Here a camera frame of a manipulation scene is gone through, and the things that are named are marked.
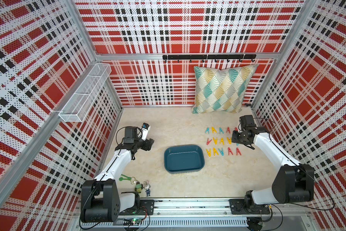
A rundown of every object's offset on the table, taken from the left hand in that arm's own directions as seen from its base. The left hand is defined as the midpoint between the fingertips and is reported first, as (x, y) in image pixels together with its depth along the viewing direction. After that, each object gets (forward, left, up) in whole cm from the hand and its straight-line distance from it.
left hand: (149, 139), depth 89 cm
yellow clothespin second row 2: (+4, -48, -10) cm, 50 cm away
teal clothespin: (+15, -40, -11) cm, 44 cm away
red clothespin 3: (-3, -58, -11) cm, 59 cm away
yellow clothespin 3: (-4, -42, -10) cm, 43 cm away
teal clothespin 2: (+13, -49, -10) cm, 52 cm away
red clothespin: (+15, -55, -12) cm, 59 cm away
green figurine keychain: (-26, +4, -8) cm, 28 cm away
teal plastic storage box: (-8, -21, -11) cm, 25 cm away
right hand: (-1, -55, +1) cm, 55 cm away
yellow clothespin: (+14, -43, -10) cm, 47 cm away
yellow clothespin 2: (-5, -38, -10) cm, 40 cm away
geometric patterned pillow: (+28, -47, +14) cm, 57 cm away
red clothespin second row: (+4, -39, -11) cm, 41 cm away
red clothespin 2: (-3, -52, -12) cm, 54 cm away
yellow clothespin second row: (+4, -44, -10) cm, 45 cm away
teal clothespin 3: (-4, -47, -10) cm, 48 cm away
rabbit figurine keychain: (-26, -1, -8) cm, 27 cm away
